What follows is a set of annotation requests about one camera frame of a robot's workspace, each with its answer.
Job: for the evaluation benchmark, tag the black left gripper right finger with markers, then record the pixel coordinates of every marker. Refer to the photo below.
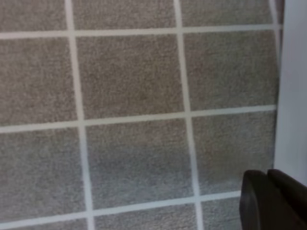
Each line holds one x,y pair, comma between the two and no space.
294,192

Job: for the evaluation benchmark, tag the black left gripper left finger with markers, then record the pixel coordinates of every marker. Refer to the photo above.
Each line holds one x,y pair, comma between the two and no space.
262,207

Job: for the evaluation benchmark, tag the white robot catalogue book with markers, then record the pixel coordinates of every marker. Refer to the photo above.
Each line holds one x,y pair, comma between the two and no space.
291,131

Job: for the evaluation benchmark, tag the grey checked tablecloth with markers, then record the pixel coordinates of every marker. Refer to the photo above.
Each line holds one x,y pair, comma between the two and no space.
134,114

